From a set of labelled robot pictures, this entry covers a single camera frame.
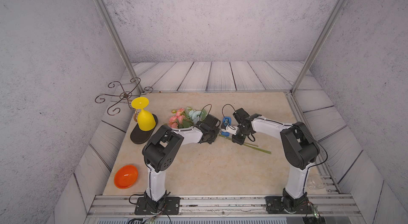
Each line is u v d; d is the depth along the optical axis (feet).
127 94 2.53
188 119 3.33
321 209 2.40
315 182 2.57
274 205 2.38
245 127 2.37
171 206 2.39
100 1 2.54
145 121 2.50
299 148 1.65
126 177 2.64
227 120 3.24
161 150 1.67
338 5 2.59
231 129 2.76
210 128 2.54
